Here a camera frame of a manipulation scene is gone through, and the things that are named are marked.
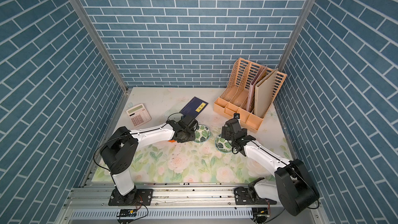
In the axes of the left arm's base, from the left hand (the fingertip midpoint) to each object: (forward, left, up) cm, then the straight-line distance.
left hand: (196, 138), depth 91 cm
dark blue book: (+25, +2, -2) cm, 25 cm away
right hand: (+3, -21, +5) cm, 22 cm away
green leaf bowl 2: (-3, -16, -2) cm, 16 cm away
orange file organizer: (+34, -27, -2) cm, 44 cm away
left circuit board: (-35, +31, -6) cm, 48 cm away
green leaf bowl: (+4, -4, -2) cm, 5 cm away
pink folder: (+17, -32, +18) cm, 40 cm away
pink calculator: (+17, +39, -1) cm, 43 cm away
